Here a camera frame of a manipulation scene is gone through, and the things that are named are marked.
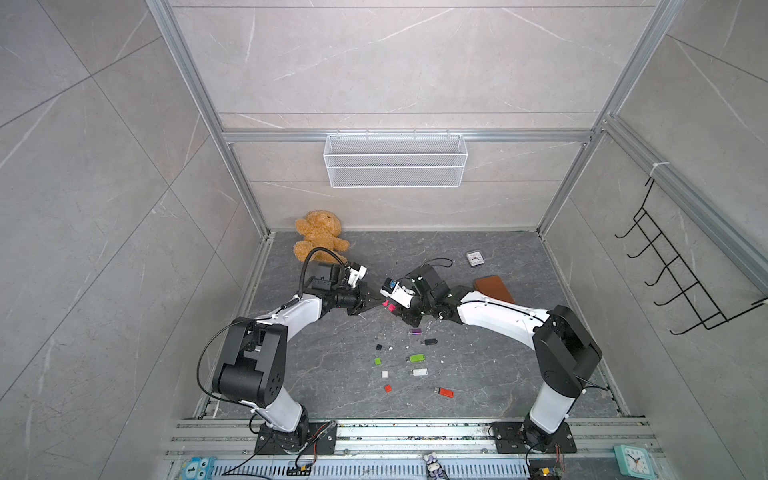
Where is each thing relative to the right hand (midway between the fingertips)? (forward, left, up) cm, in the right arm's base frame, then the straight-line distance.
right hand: (399, 306), depth 88 cm
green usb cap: (-13, +7, -9) cm, 17 cm away
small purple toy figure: (-39, -7, -6) cm, 40 cm away
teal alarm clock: (-38, -54, -7) cm, 67 cm away
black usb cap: (-9, +6, -10) cm, 14 cm away
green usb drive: (-13, -5, -8) cm, 16 cm away
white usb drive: (-17, -6, -9) cm, 20 cm away
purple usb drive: (-4, -6, -9) cm, 12 cm away
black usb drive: (-7, -10, -9) cm, 15 cm away
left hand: (+1, +3, +4) cm, 5 cm away
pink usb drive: (-2, +2, +2) cm, 4 cm away
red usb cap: (-21, +4, -9) cm, 23 cm away
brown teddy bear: (+33, +28, +1) cm, 43 cm away
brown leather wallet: (+13, -34, -10) cm, 37 cm away
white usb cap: (-17, +5, -9) cm, 20 cm away
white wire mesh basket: (+45, +2, +21) cm, 49 cm away
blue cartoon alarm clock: (-39, +48, -7) cm, 62 cm away
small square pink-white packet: (+24, -29, -8) cm, 39 cm away
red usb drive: (-22, -12, -10) cm, 27 cm away
